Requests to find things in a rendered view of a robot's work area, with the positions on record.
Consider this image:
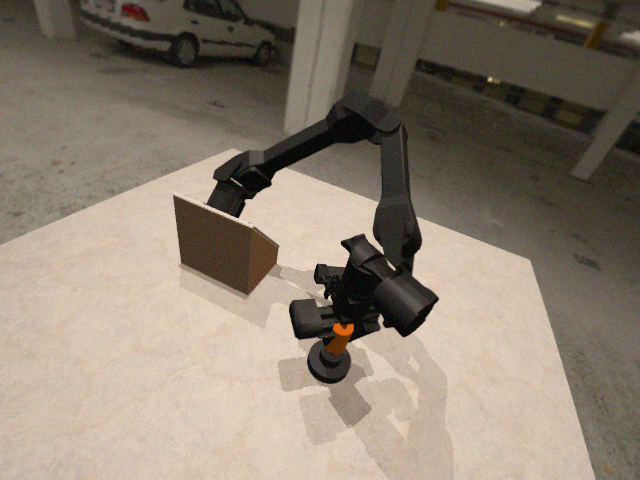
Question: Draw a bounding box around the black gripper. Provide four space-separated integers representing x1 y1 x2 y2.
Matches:
289 275 381 346

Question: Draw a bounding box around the orange knob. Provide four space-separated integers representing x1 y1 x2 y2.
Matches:
325 323 354 355

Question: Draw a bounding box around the dark grey round pedestal with shaft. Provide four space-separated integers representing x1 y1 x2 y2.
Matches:
307 339 352 384

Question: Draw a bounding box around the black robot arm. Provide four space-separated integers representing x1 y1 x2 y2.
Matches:
202 90 439 337

